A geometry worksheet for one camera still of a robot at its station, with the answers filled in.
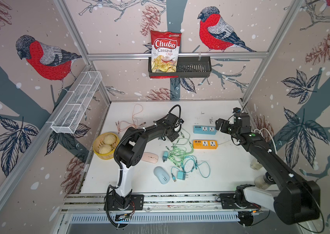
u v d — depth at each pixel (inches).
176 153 35.6
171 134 34.4
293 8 28.8
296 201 15.3
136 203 29.2
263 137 39.6
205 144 36.4
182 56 35.5
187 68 42.1
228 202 28.9
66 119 27.9
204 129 39.5
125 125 41.9
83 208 28.6
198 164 34.2
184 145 37.4
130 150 20.7
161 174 31.5
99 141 37.4
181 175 31.9
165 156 34.5
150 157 34.5
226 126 29.5
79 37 32.9
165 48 32.9
